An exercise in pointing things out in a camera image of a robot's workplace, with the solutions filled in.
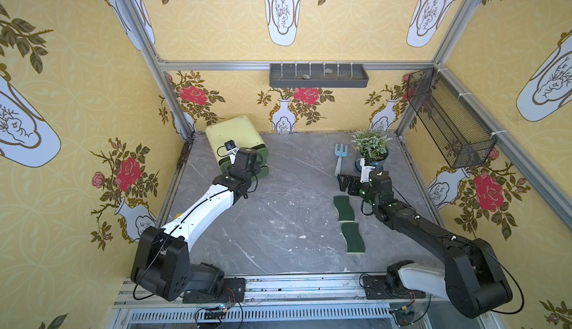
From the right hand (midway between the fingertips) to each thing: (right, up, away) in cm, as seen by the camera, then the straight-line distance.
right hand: (346, 177), depth 88 cm
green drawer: (-31, +9, -20) cm, 38 cm away
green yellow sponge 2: (0, -13, +4) cm, 14 cm away
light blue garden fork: (+3, +9, +22) cm, 24 cm away
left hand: (-37, +7, -1) cm, 38 cm away
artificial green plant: (+11, +14, +5) cm, 18 cm away
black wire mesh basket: (+41, +17, -3) cm, 45 cm away
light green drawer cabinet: (-44, +17, +4) cm, 48 cm away
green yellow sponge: (+2, -23, -4) cm, 24 cm away
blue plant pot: (+8, +5, -13) cm, 16 cm away
